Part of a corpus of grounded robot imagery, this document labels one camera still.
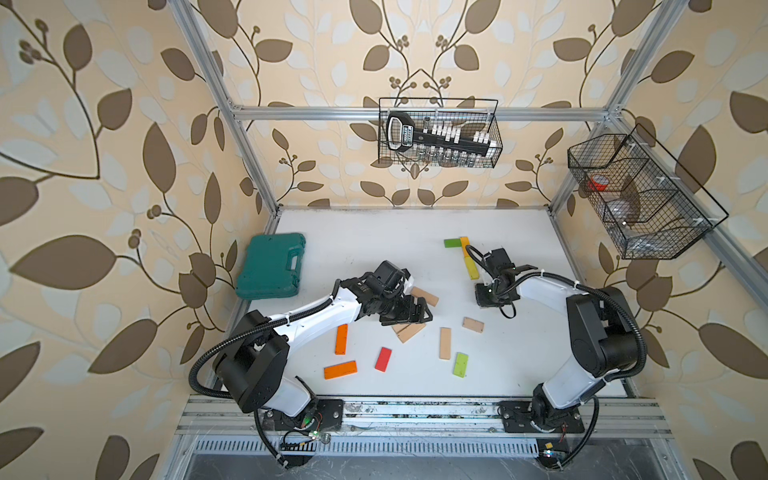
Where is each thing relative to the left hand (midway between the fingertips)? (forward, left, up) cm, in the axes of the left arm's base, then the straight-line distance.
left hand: (418, 315), depth 80 cm
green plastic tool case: (+21, +48, -8) cm, 53 cm away
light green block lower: (-9, -12, -11) cm, 19 cm away
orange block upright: (-3, +22, -12) cm, 25 cm away
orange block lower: (-11, +21, -11) cm, 26 cm away
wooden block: (+12, -5, -12) cm, 18 cm away
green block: (+34, -15, -12) cm, 39 cm away
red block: (-8, +9, -12) cm, 17 cm away
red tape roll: (+29, -49, +23) cm, 61 cm away
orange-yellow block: (+34, -19, -10) cm, 40 cm away
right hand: (+11, -22, -11) cm, 27 cm away
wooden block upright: (-3, -9, -12) cm, 15 cm away
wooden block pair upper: (+1, +5, -11) cm, 12 cm away
